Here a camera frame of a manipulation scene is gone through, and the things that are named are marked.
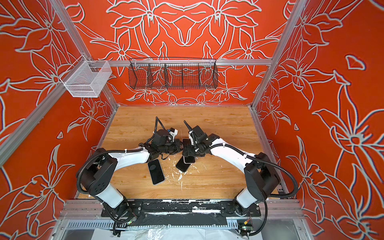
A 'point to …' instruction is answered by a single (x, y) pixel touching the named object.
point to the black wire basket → (172, 73)
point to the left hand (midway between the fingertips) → (188, 145)
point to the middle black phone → (181, 165)
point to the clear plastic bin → (86, 78)
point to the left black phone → (156, 171)
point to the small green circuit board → (246, 228)
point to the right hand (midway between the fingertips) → (184, 153)
